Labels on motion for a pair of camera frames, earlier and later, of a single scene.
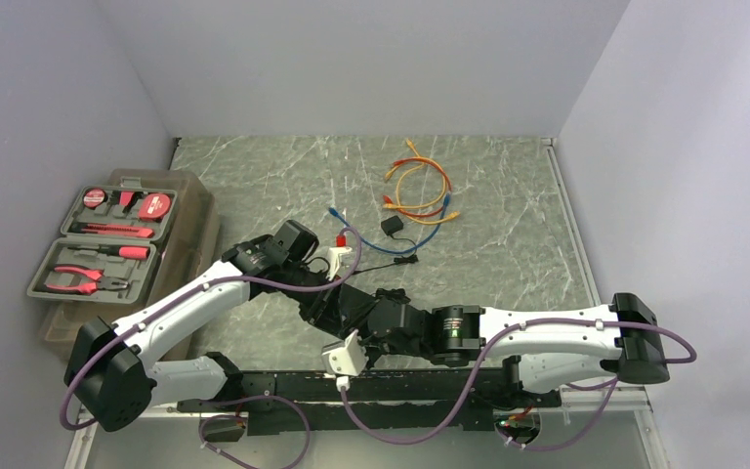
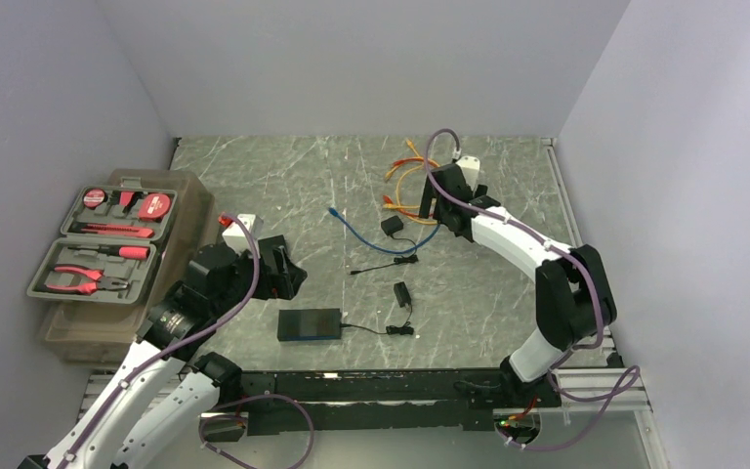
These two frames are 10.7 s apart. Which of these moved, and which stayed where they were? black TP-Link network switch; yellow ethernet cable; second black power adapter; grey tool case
Moved: black TP-Link network switch
Stayed: grey tool case; second black power adapter; yellow ethernet cable
